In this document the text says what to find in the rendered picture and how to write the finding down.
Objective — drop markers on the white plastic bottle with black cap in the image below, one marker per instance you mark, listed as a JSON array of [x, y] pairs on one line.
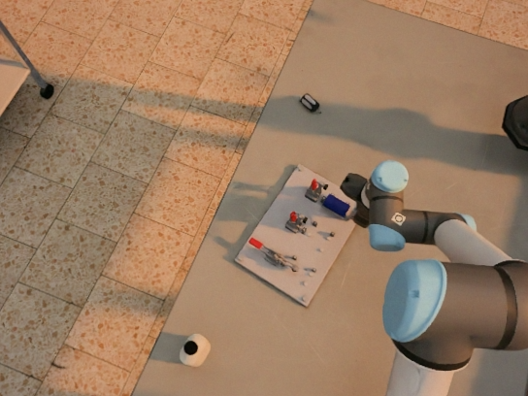
[[191, 354]]

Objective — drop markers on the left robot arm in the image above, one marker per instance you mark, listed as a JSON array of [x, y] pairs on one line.
[[445, 309]]

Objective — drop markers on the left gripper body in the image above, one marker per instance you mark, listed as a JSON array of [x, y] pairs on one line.
[[352, 187]]

